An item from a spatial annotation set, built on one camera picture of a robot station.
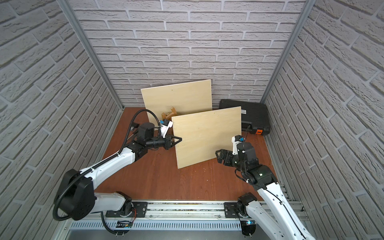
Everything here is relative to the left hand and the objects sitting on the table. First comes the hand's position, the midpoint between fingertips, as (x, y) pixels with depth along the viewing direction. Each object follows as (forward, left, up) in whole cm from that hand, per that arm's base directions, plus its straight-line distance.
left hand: (182, 139), depth 78 cm
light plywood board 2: (+32, -1, +1) cm, 32 cm away
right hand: (-8, -22, -1) cm, 23 cm away
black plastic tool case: (+33, -54, -17) cm, 66 cm away
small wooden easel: (+15, +8, +3) cm, 17 cm away
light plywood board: (+4, -12, 0) cm, 12 cm away
